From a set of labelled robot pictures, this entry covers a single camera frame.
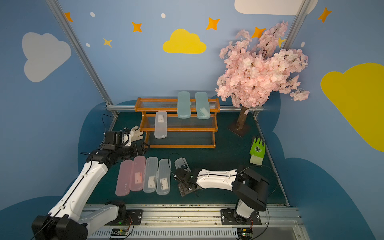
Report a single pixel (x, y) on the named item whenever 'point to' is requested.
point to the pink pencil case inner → (138, 173)
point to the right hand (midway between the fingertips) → (190, 185)
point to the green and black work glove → (257, 152)
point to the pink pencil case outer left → (123, 187)
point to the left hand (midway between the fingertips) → (142, 146)
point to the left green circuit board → (119, 232)
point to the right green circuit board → (245, 233)
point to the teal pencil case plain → (183, 105)
